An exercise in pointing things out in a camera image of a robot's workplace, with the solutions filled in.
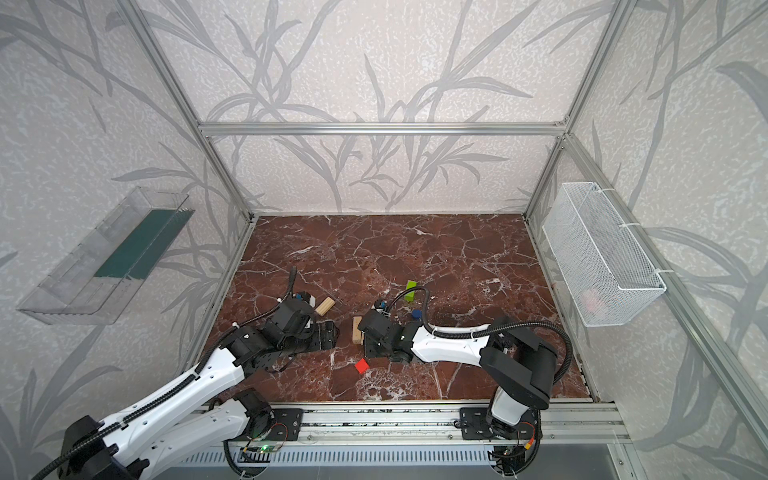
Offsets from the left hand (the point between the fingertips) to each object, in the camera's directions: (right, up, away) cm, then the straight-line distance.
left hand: (332, 326), depth 80 cm
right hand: (+9, -4, +5) cm, 11 cm away
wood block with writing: (+6, -5, +7) cm, 10 cm away
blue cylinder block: (+24, 0, +15) cm, 28 cm away
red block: (+8, -12, +3) cm, 15 cm away
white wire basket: (+62, +16, -18) cm, 67 cm away
